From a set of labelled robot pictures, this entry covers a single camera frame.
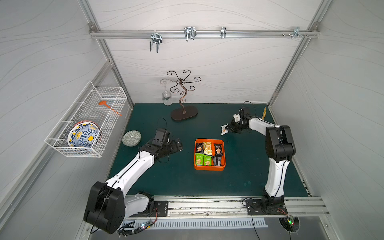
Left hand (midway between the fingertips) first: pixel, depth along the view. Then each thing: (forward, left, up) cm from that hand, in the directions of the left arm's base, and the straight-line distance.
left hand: (177, 147), depth 84 cm
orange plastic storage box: (-8, -20, -10) cm, 23 cm away
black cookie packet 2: (+4, -13, -8) cm, 16 cm away
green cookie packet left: (-3, -13, -8) cm, 15 cm away
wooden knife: (+37, -64, -11) cm, 74 cm away
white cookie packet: (+18, -30, -8) cm, 36 cm away
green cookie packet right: (-4, -18, -9) cm, 20 cm away
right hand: (+21, -32, -7) cm, 39 cm away
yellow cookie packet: (+4, -18, -8) cm, 20 cm away
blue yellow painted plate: (-7, +36, +23) cm, 44 cm away
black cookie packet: (+3, -25, -9) cm, 27 cm away
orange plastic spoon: (+14, +39, +21) cm, 46 cm away
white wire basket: (+6, +42, +25) cm, 49 cm away
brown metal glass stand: (+35, -1, -10) cm, 37 cm away
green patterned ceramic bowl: (+11, +33, -9) cm, 36 cm away
